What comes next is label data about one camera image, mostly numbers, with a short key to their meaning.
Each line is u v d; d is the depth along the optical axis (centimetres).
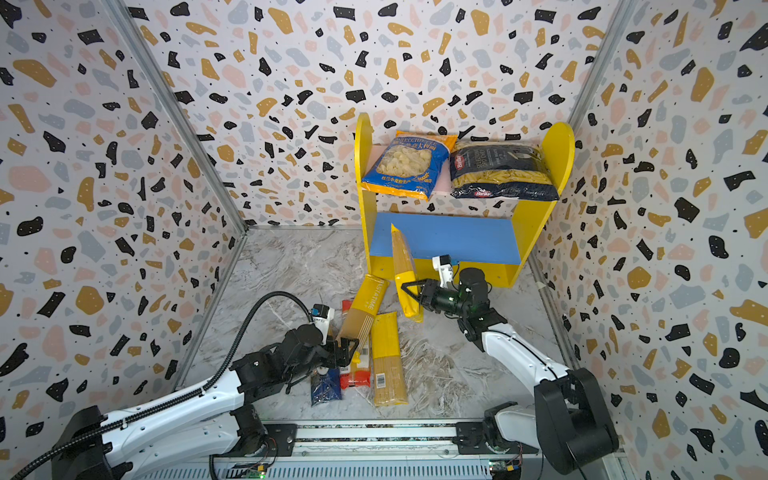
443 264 76
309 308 69
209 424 58
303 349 58
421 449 73
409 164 76
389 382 82
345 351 70
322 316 69
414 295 74
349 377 82
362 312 93
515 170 72
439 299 72
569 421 41
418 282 78
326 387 80
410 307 73
